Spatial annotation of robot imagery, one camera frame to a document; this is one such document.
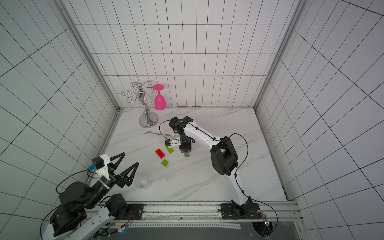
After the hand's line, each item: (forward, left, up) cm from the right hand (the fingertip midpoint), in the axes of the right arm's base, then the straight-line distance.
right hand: (187, 142), depth 91 cm
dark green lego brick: (-7, 0, +2) cm, 7 cm away
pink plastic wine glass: (+24, +21, +10) cm, 33 cm away
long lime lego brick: (-3, +12, -6) cm, 13 cm away
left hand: (-23, +21, +20) cm, 37 cm away
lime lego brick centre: (-12, +13, -6) cm, 19 cm away
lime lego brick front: (-7, 0, -6) cm, 9 cm away
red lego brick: (-6, +17, -5) cm, 19 cm away
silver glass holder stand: (+21, +33, -4) cm, 39 cm away
